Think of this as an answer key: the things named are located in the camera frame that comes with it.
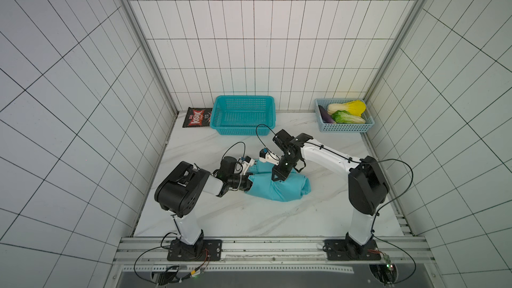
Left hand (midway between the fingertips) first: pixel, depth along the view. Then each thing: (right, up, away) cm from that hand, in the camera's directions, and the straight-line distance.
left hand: (260, 185), depth 88 cm
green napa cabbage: (+46, +32, +19) cm, 59 cm away
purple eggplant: (+38, +32, +24) cm, 55 cm away
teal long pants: (+12, +1, -10) cm, 15 cm away
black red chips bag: (-38, +32, +30) cm, 58 cm away
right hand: (+4, +4, -3) cm, 6 cm away
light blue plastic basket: (+45, +26, +19) cm, 56 cm away
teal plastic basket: (-10, +34, +30) cm, 46 cm away
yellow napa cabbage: (+56, +38, +24) cm, 71 cm away
